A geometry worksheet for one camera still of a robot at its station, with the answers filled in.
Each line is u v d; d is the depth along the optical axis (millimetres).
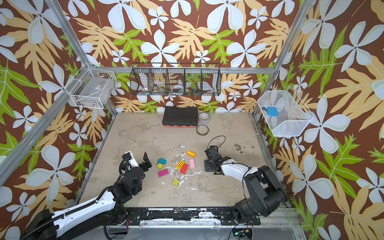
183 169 908
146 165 731
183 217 750
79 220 480
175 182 841
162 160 927
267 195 434
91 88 859
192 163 912
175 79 975
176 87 985
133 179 593
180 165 908
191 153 963
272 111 858
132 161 683
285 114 828
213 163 837
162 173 887
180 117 1152
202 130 1078
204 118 1159
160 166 899
